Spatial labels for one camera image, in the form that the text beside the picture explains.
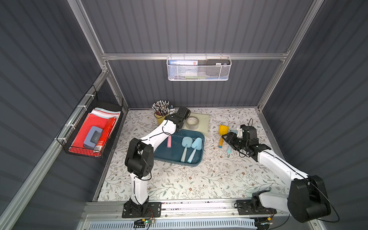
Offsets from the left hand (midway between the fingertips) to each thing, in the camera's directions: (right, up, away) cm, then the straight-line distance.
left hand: (174, 122), depth 92 cm
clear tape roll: (+12, 0, +14) cm, 19 cm away
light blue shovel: (+8, -14, +9) cm, 18 cm away
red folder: (-40, +3, -15) cm, 43 cm away
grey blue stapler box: (-36, -7, -25) cm, 44 cm away
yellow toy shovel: (+35, -5, +14) cm, 38 cm away
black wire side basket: (-44, +13, -13) cm, 48 cm away
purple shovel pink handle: (-3, -12, -3) cm, 12 cm away
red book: (-31, -6, -24) cm, 39 cm away
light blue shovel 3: (+33, -14, -11) cm, 37 cm away
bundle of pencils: (-9, +10, +4) cm, 15 cm away
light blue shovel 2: (+15, -15, +7) cm, 23 cm away
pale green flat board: (+21, 0, +15) cm, 26 cm away
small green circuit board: (-15, -51, -20) cm, 57 cm away
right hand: (+31, -9, -7) cm, 33 cm away
